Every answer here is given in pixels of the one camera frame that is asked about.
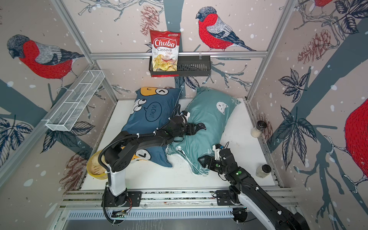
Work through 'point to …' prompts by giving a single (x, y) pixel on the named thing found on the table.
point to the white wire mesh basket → (68, 112)
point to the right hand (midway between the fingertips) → (202, 160)
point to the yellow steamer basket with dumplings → (95, 168)
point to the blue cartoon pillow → (152, 108)
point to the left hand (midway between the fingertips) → (200, 125)
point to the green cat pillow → (212, 109)
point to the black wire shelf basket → (188, 66)
